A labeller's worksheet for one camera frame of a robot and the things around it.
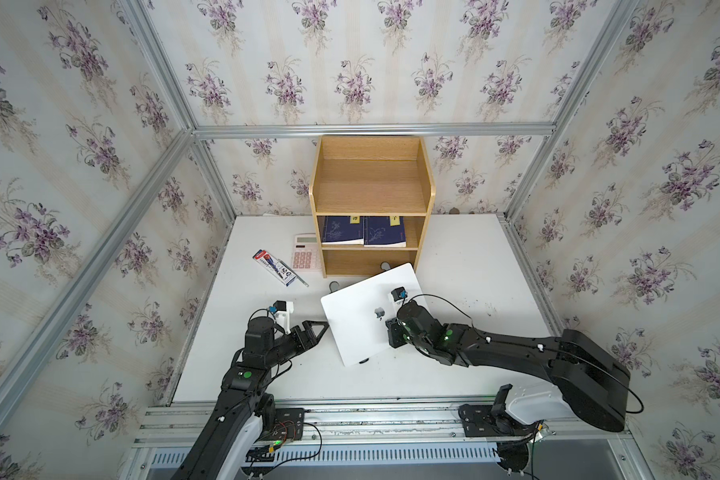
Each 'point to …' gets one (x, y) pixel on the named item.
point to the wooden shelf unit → (372, 195)
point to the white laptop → (357, 313)
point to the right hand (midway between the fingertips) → (388, 324)
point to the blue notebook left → (338, 230)
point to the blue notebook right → (384, 231)
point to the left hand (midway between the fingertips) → (325, 334)
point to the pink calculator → (306, 252)
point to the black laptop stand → (334, 286)
